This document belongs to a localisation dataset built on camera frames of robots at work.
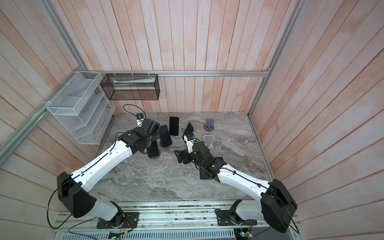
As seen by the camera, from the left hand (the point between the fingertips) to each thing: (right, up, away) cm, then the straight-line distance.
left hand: (147, 134), depth 80 cm
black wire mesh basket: (-18, +33, +25) cm, 45 cm away
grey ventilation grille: (+40, -47, -10) cm, 63 cm away
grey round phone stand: (+38, +5, +28) cm, 47 cm away
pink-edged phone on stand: (+23, +3, +17) cm, 29 cm away
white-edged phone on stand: (+12, +6, +27) cm, 30 cm away
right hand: (+19, -8, 0) cm, 20 cm away
